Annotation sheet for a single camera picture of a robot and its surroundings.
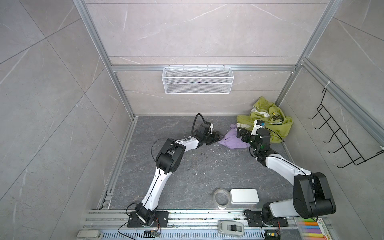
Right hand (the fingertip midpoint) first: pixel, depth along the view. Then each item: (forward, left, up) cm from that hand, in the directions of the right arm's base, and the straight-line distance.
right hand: (243, 128), depth 89 cm
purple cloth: (+2, +4, -15) cm, 16 cm away
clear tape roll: (-35, +16, -17) cm, 42 cm away
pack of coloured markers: (-50, -26, -17) cm, 59 cm away
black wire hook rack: (-23, -36, +15) cm, 45 cm away
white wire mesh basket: (+33, +27, +13) cm, 44 cm away
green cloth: (+7, -23, -2) cm, 25 cm away
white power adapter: (-50, +79, -12) cm, 95 cm away
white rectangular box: (-35, +4, -17) cm, 39 cm away
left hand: (+3, +11, -12) cm, 16 cm away
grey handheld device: (-49, +14, -14) cm, 53 cm away
